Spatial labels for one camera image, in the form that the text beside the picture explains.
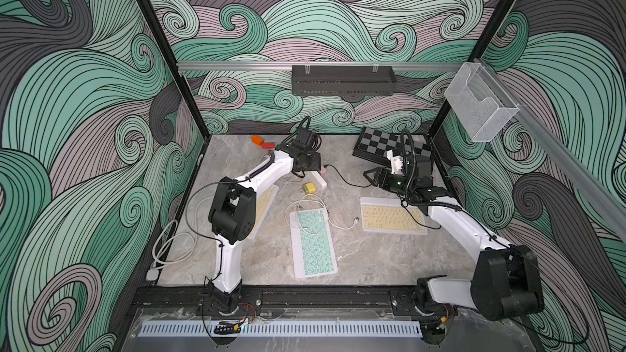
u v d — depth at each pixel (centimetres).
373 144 113
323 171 104
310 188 98
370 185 77
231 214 52
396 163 77
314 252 84
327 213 92
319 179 100
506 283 40
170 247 86
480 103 78
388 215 92
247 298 76
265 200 97
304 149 73
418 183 65
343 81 95
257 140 118
